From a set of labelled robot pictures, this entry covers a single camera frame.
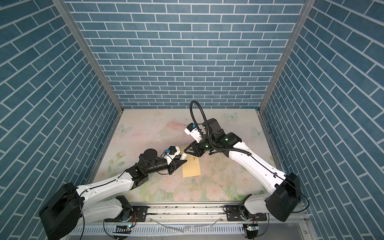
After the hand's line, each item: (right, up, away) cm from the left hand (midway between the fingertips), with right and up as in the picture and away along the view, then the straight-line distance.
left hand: (185, 159), depth 76 cm
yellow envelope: (+3, -8, +13) cm, 16 cm away
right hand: (0, +6, -4) cm, 8 cm away
